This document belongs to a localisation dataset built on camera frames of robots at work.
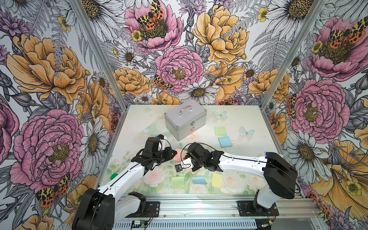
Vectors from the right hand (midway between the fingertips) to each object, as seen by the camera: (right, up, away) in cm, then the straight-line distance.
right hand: (187, 158), depth 84 cm
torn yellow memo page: (+17, -13, +1) cm, 21 cm away
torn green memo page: (-6, -13, 0) cm, 15 cm away
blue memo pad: (+26, +7, +18) cm, 33 cm away
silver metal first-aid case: (-2, +23, +11) cm, 26 cm away
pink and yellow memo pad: (-4, +2, -2) cm, 5 cm away
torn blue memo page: (+7, -12, 0) cm, 14 cm away
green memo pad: (+24, +14, +24) cm, 37 cm away
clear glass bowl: (-22, +17, +25) cm, 37 cm away
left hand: (-7, +1, 0) cm, 7 cm away
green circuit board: (-23, -28, -13) cm, 39 cm away
